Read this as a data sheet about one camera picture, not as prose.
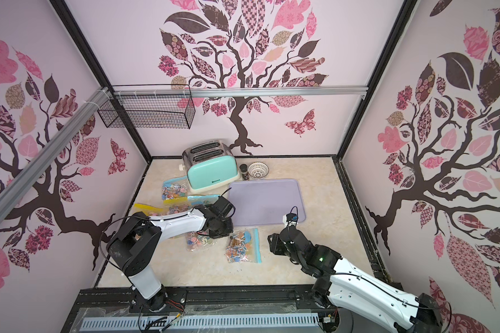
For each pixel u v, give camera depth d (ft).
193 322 2.29
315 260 1.83
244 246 2.80
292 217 2.28
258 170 3.62
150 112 3.98
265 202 3.30
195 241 2.87
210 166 3.09
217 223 2.29
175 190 3.39
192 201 3.24
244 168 3.39
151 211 3.20
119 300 2.47
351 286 1.60
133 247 1.52
